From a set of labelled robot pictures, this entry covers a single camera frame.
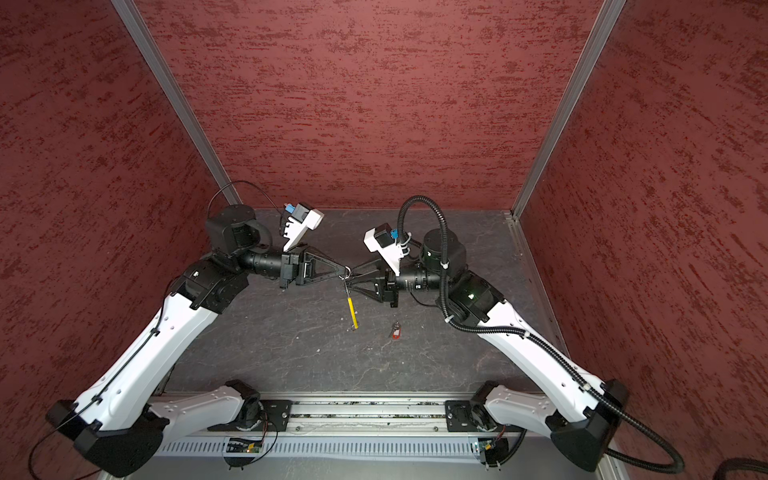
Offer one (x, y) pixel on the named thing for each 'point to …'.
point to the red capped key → (397, 330)
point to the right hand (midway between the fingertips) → (349, 286)
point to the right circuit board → (495, 449)
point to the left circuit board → (240, 445)
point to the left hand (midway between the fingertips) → (340, 279)
